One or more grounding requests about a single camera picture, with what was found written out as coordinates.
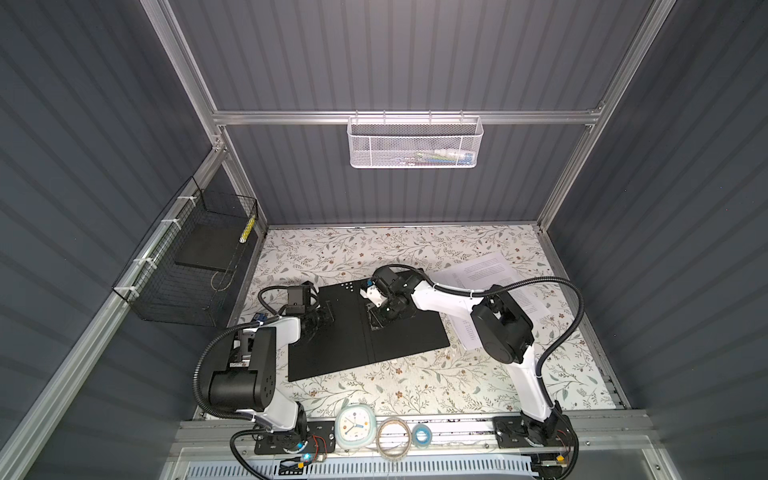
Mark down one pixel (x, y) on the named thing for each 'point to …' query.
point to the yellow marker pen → (247, 230)
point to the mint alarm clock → (356, 425)
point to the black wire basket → (189, 269)
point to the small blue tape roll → (425, 443)
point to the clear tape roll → (402, 455)
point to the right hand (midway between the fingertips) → (375, 324)
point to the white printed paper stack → (483, 274)
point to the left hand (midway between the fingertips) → (333, 312)
